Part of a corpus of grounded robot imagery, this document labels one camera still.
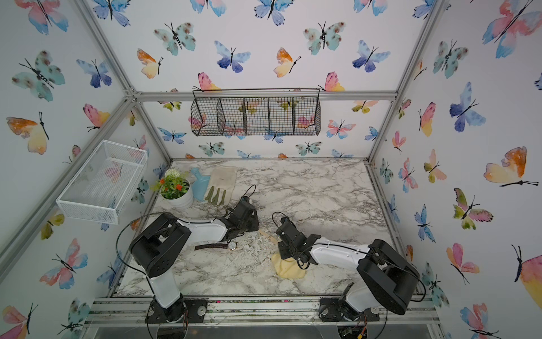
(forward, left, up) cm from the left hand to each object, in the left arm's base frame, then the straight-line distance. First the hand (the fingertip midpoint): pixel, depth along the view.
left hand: (258, 221), depth 97 cm
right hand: (-12, -12, +3) cm, 17 cm away
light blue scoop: (+21, +31, +1) cm, 38 cm away
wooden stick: (-9, -6, 0) cm, 11 cm away
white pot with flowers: (+8, +33, +16) cm, 38 cm away
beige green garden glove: (+21, +19, +2) cm, 28 cm away
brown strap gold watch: (-11, +12, +1) cm, 16 cm away
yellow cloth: (-21, -12, +1) cm, 24 cm away
